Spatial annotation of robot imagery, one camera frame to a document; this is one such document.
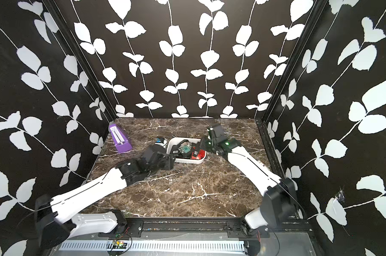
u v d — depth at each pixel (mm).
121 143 982
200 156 946
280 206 422
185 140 1013
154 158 559
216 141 614
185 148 958
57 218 395
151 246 701
